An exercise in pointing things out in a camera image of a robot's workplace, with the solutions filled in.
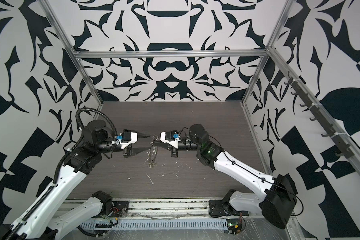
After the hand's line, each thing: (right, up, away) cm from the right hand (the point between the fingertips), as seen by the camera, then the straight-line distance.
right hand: (156, 142), depth 62 cm
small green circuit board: (+35, -41, +9) cm, 55 cm away
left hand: (-2, +3, -1) cm, 4 cm away
